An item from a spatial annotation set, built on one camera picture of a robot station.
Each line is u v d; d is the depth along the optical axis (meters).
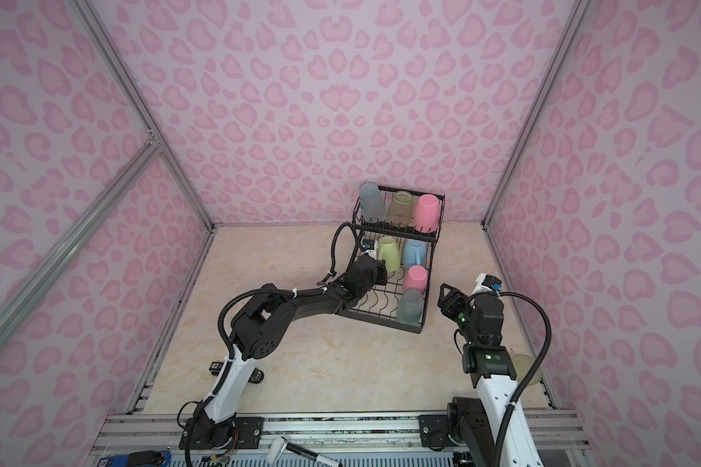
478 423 0.60
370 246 0.86
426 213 0.87
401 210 0.92
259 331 0.57
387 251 0.96
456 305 0.69
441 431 0.74
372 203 0.89
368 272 0.77
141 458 0.70
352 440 0.72
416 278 0.90
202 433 0.62
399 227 0.87
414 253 0.98
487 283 0.68
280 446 0.69
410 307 0.85
